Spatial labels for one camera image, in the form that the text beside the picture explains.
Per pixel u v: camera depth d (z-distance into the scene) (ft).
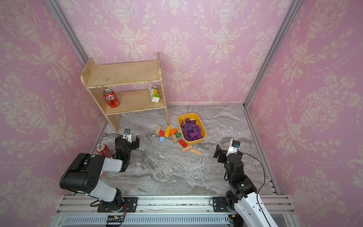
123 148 2.35
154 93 3.01
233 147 2.17
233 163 1.88
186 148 3.10
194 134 3.24
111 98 2.74
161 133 3.40
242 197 1.75
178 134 3.36
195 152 3.02
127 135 2.60
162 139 3.19
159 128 3.46
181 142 3.18
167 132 3.39
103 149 2.74
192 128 3.29
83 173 1.51
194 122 3.54
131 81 2.43
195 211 2.39
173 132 3.36
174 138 3.24
